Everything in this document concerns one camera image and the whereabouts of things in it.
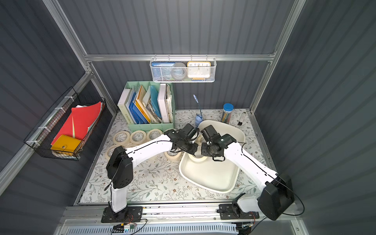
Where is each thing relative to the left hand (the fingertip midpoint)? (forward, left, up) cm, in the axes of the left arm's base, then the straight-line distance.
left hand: (195, 148), depth 85 cm
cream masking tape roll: (+16, +53, -12) cm, 57 cm away
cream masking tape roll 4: (-1, +14, -9) cm, 17 cm away
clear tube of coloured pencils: (+23, -22, +5) cm, 32 cm away
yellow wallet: (-9, +58, +20) cm, 62 cm away
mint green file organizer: (+28, +29, +9) cm, 41 cm away
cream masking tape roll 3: (+3, +57, -9) cm, 58 cm away
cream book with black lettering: (+31, +46, +15) cm, 58 cm away
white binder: (+27, +21, +11) cm, 36 cm away
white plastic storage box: (-12, -13, -13) cm, 22 cm away
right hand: (-3, -7, +3) cm, 9 cm away
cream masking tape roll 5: (-8, 0, +2) cm, 8 cm away
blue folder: (+23, +38, +2) cm, 45 cm away
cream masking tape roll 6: (-4, -1, +14) cm, 14 cm away
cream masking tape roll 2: (+17, +41, -12) cm, 46 cm away
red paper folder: (+6, +58, +21) cm, 62 cm away
